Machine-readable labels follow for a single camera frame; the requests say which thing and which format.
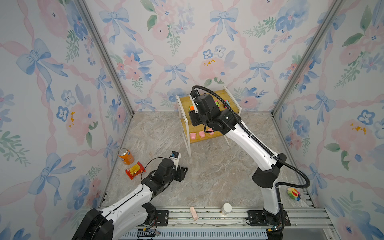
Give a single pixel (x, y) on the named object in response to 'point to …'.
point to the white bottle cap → (226, 208)
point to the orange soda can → (126, 156)
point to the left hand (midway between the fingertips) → (184, 166)
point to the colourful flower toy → (294, 193)
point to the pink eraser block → (194, 213)
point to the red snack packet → (135, 170)
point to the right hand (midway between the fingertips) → (194, 110)
